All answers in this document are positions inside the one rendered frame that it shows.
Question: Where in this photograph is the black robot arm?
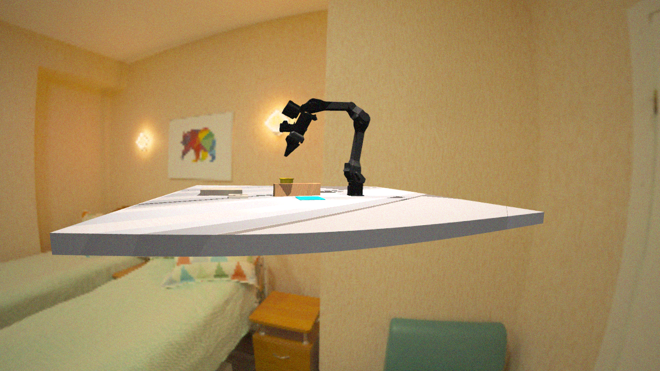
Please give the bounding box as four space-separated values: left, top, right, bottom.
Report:
279 98 371 196

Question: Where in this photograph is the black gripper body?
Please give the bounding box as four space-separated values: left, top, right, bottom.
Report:
286 121 308 144

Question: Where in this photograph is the beige flat slab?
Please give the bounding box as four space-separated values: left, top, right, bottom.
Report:
200 188 242 196

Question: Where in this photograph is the brown wooden beam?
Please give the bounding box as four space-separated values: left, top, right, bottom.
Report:
273 183 321 197

